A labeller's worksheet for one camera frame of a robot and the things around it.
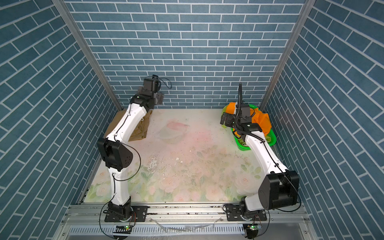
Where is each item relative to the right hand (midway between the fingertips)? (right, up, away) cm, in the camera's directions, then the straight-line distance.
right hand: (227, 116), depth 84 cm
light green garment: (+11, -16, +12) cm, 23 cm away
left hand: (-45, +14, +4) cm, 47 cm away
